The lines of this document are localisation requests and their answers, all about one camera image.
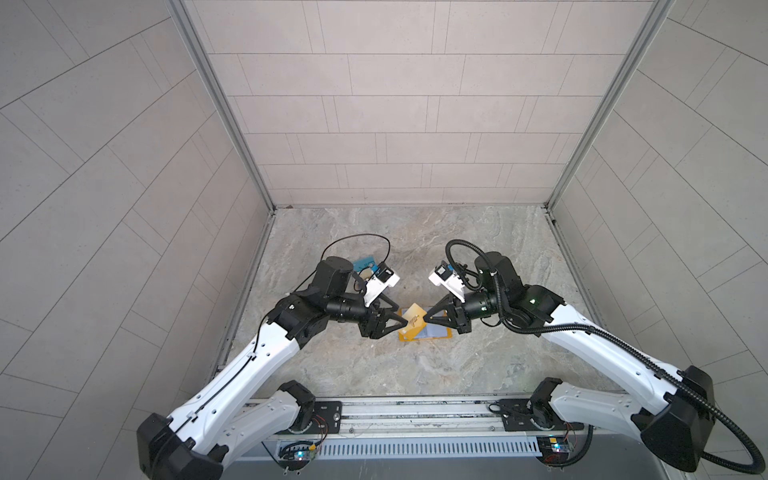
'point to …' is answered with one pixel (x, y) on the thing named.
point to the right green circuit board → (554, 448)
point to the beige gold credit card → (414, 315)
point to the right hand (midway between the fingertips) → (429, 324)
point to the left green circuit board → (298, 452)
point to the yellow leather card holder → (428, 332)
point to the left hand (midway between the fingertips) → (404, 317)
